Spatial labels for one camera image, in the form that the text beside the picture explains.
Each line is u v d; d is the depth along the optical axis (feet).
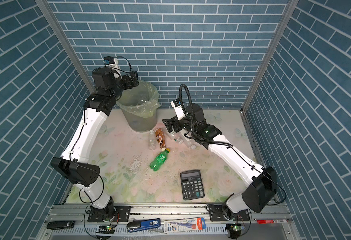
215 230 2.53
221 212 2.19
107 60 1.92
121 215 2.41
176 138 3.28
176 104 2.02
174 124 2.11
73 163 1.38
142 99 3.45
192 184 2.69
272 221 2.32
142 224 2.20
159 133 3.25
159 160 2.93
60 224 2.24
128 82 2.10
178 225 2.28
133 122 3.27
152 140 3.30
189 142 3.20
